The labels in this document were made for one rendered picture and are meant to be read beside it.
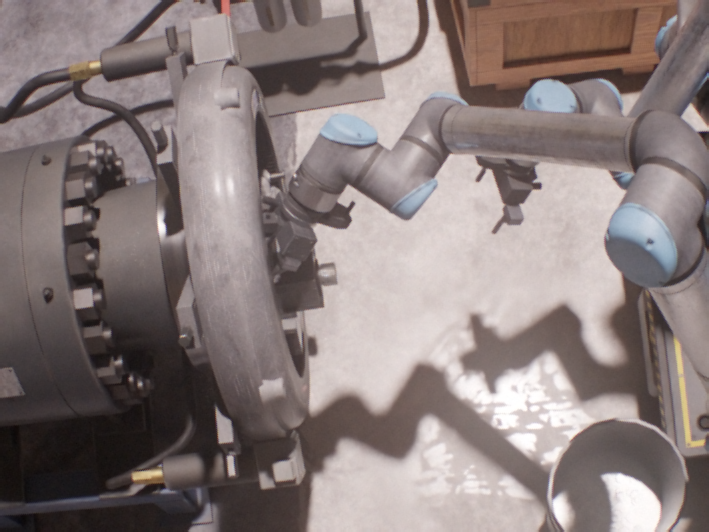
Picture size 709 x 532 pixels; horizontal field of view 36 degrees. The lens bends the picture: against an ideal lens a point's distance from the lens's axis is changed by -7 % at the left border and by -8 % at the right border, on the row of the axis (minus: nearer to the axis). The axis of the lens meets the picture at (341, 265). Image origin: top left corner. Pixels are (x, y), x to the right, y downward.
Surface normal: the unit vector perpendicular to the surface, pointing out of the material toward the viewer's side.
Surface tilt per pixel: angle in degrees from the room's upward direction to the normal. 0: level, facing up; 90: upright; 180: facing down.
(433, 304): 0
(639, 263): 84
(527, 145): 65
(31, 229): 5
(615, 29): 90
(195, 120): 15
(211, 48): 22
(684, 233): 53
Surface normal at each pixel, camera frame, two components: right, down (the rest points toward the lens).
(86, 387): 0.09, 0.73
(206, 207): -0.06, -0.18
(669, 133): -0.29, -0.70
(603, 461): -0.11, -0.38
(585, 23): 0.13, 0.91
